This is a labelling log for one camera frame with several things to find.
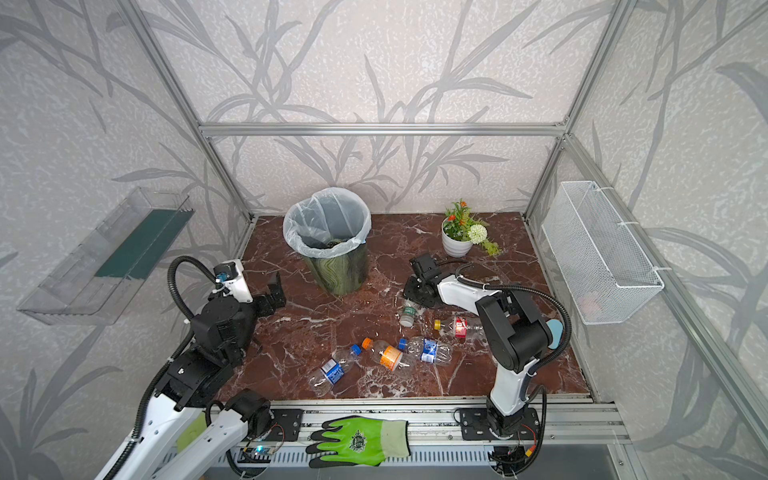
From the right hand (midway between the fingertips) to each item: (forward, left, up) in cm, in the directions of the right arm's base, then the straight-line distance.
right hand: (407, 284), depth 97 cm
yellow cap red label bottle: (-15, -15, +2) cm, 22 cm away
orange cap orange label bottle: (-23, +5, +2) cm, 24 cm away
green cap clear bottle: (-10, -1, +2) cm, 10 cm away
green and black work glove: (-42, +13, -1) cm, 44 cm away
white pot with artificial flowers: (+15, -18, +10) cm, 26 cm away
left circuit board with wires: (-43, +34, -2) cm, 55 cm away
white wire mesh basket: (-15, -41, +32) cm, 54 cm away
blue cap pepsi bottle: (-29, +23, -2) cm, 37 cm away
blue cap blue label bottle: (-22, -6, +1) cm, 22 cm away
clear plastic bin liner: (+16, +25, +13) cm, 32 cm away
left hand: (-11, +33, +27) cm, 44 cm away
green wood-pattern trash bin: (-2, +19, +9) cm, 21 cm away
